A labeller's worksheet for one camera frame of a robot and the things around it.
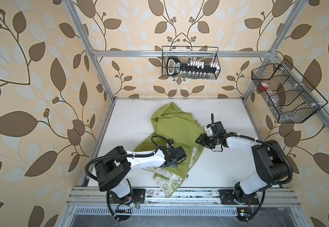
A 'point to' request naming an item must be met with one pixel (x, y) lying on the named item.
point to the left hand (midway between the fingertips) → (172, 160)
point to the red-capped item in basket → (264, 86)
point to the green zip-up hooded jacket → (173, 123)
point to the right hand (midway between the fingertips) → (198, 143)
